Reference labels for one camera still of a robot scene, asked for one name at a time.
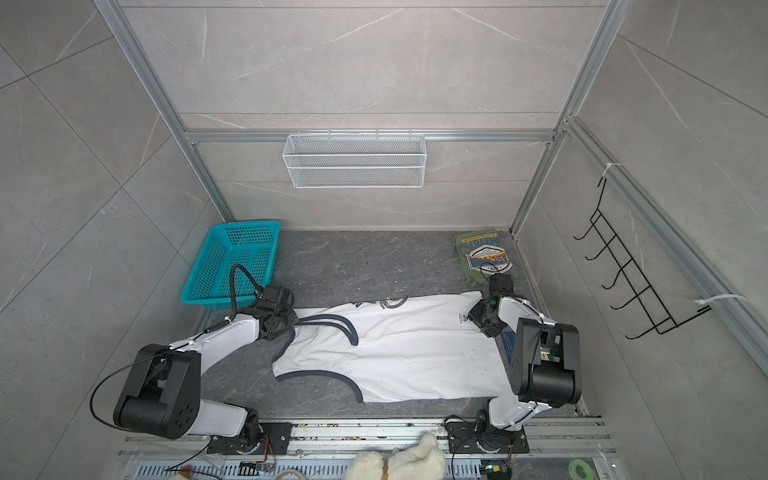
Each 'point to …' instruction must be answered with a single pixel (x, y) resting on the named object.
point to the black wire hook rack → (662, 320)
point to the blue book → (509, 338)
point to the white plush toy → (422, 461)
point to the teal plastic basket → (252, 245)
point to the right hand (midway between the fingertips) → (480, 320)
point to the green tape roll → (579, 469)
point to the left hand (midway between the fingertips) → (292, 314)
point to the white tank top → (417, 348)
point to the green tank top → (482, 255)
